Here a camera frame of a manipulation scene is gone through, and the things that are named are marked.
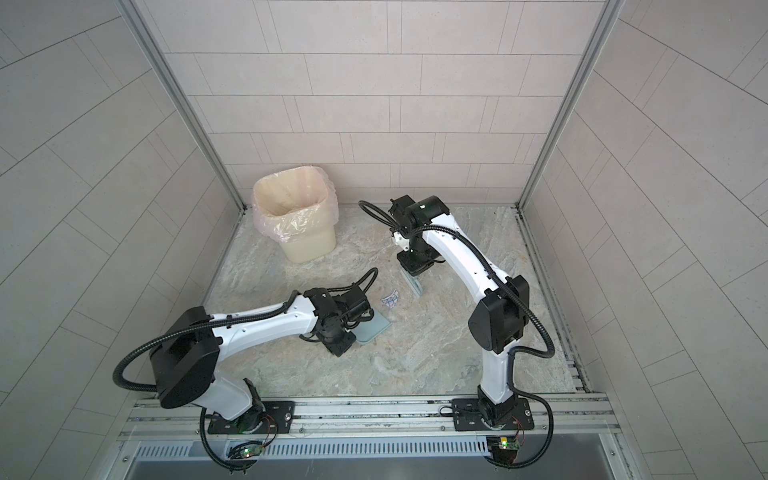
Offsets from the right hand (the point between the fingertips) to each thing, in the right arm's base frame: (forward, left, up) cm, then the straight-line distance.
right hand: (415, 271), depth 80 cm
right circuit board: (-38, -18, -18) cm, 46 cm away
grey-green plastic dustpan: (-12, +14, -10) cm, 21 cm away
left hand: (-13, +19, -14) cm, 27 cm away
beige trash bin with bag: (+16, +31, +11) cm, 37 cm away
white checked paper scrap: (0, +8, -15) cm, 17 cm away
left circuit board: (-36, +40, -13) cm, 55 cm away
